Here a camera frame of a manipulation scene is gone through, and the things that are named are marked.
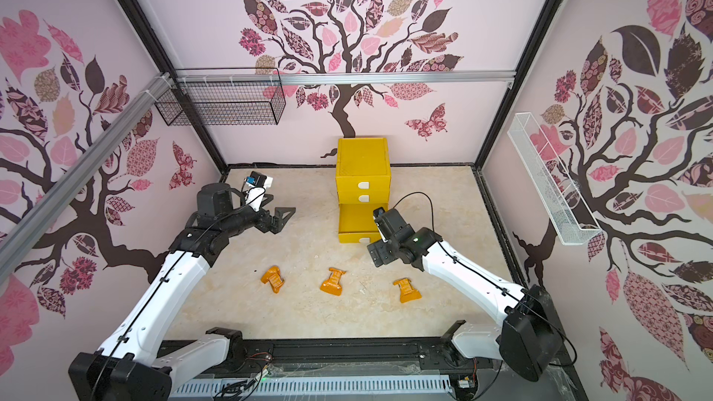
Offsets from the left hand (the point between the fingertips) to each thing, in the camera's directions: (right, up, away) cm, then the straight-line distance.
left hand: (279, 208), depth 75 cm
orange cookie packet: (-6, -23, +12) cm, 27 cm away
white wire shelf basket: (+79, +7, +4) cm, 79 cm away
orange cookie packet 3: (+37, -27, +9) cm, 47 cm away
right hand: (+31, -13, +7) cm, 34 cm away
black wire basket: (-24, +38, +19) cm, 49 cm away
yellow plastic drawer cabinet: (+23, +9, +13) cm, 28 cm away
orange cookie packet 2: (+13, -26, +12) cm, 31 cm away
